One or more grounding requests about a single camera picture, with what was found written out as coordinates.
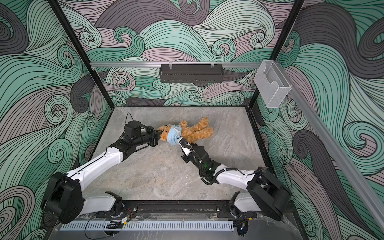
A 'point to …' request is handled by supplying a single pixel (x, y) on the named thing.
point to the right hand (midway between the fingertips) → (182, 143)
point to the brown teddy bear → (200, 129)
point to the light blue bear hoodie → (173, 133)
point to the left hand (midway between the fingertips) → (166, 128)
